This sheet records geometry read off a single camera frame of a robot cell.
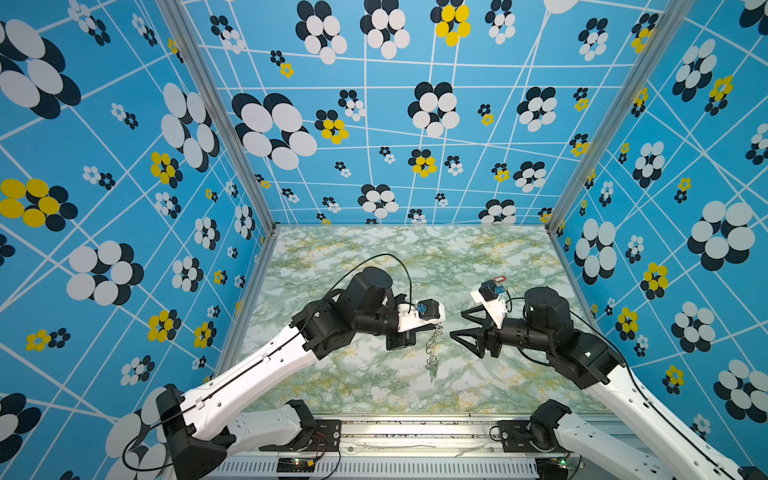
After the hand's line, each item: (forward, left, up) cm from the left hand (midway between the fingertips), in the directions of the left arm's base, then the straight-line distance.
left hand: (433, 321), depth 63 cm
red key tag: (+31, -29, -29) cm, 52 cm away
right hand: (+2, -7, -5) cm, 8 cm away
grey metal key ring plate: (-7, +1, -4) cm, 8 cm away
